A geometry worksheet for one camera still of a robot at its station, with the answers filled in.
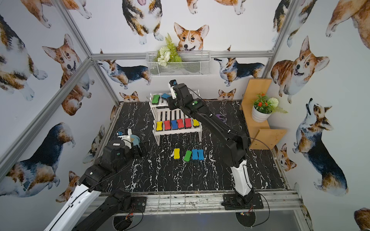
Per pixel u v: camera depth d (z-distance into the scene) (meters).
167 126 0.89
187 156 0.90
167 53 0.78
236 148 0.50
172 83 0.71
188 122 0.93
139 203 0.74
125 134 0.61
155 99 0.83
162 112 0.98
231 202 0.73
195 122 0.90
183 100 0.62
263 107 0.90
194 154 0.90
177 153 0.93
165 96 0.85
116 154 0.52
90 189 0.45
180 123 0.90
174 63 0.84
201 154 0.91
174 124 0.90
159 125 0.90
